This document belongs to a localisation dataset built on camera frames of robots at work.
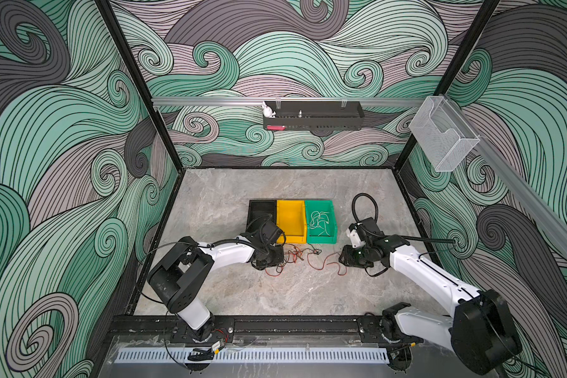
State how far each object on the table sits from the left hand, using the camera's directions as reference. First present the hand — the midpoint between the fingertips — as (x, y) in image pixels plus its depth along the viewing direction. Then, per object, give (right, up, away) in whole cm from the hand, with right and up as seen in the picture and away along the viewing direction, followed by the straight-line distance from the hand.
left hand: (282, 259), depth 88 cm
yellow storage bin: (+4, +14, +13) cm, 20 cm away
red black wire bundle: (+3, +2, -1) cm, 4 cm away
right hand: (+22, +1, -4) cm, 23 cm away
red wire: (+23, -1, -6) cm, 23 cm away
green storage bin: (+12, +8, +4) cm, 15 cm away
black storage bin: (-10, +16, +16) cm, 25 cm away
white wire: (+16, +14, +9) cm, 23 cm away
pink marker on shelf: (-3, +51, +2) cm, 51 cm away
